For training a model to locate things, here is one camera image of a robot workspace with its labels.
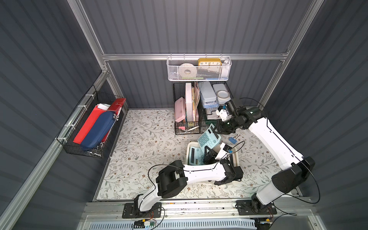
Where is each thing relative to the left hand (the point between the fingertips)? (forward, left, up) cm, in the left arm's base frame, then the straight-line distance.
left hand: (210, 152), depth 75 cm
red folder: (+14, +62, +13) cm, 65 cm away
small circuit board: (-30, +35, -19) cm, 50 cm away
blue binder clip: (+19, -21, -18) cm, 34 cm away
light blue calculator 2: (+1, +7, -7) cm, 10 cm away
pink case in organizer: (+36, +17, -5) cm, 41 cm away
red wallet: (+21, +51, +15) cm, 57 cm away
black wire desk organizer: (+34, +7, +3) cm, 35 cm away
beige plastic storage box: (-5, -9, +9) cm, 13 cm away
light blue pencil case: (+38, -2, +7) cm, 39 cm away
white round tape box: (+39, -12, +5) cm, 41 cm away
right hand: (+7, -4, +6) cm, 10 cm away
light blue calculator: (+7, 0, +3) cm, 7 cm away
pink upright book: (+37, +11, +8) cm, 39 cm away
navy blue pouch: (+4, +54, +14) cm, 56 cm away
